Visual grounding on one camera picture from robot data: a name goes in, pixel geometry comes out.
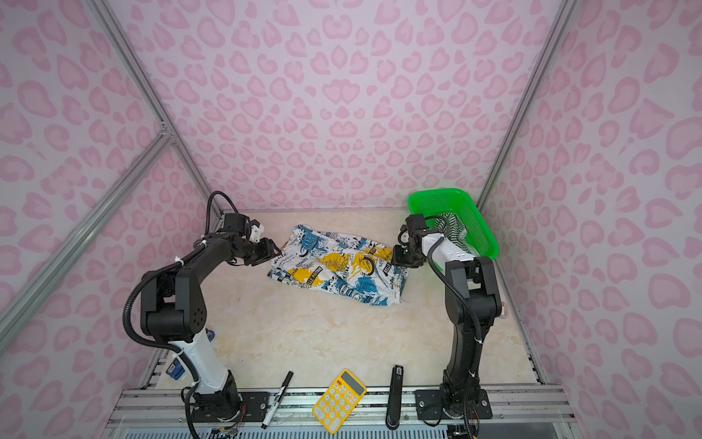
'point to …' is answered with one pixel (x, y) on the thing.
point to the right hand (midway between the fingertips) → (398, 258)
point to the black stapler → (395, 395)
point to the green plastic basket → (458, 203)
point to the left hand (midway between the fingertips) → (276, 249)
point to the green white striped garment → (457, 230)
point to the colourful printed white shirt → (341, 263)
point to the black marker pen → (273, 406)
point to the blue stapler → (175, 369)
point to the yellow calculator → (336, 403)
